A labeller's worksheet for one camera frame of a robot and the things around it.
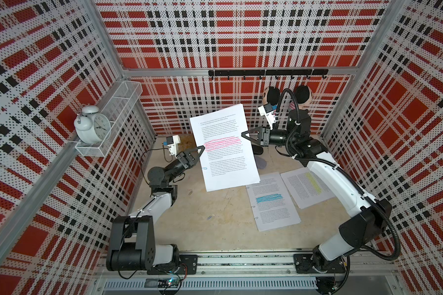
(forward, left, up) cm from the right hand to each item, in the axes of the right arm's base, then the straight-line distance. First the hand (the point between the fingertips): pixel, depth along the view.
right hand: (246, 135), depth 65 cm
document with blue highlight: (-8, -14, -40) cm, 44 cm away
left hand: (0, +15, -7) cm, 16 cm away
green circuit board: (-41, +28, -38) cm, 63 cm away
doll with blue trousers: (+35, -30, -7) cm, 47 cm away
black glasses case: (+27, -10, -41) cm, 50 cm away
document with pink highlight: (-5, +7, -8) cm, 12 cm away
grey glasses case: (+18, -11, -42) cm, 47 cm away
